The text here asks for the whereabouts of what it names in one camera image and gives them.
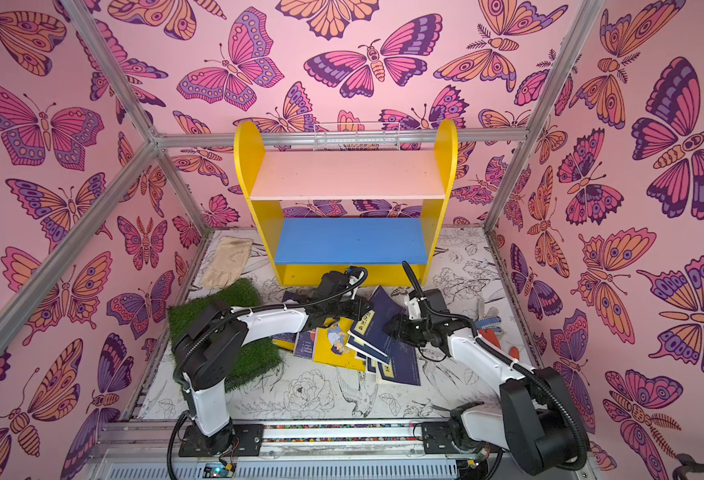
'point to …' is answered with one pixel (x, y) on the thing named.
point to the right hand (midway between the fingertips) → (389, 326)
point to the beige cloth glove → (227, 262)
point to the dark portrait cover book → (287, 340)
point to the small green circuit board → (219, 470)
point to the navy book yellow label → (369, 329)
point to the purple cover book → (305, 343)
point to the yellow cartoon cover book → (330, 345)
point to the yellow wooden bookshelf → (374, 214)
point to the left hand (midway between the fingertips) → (376, 304)
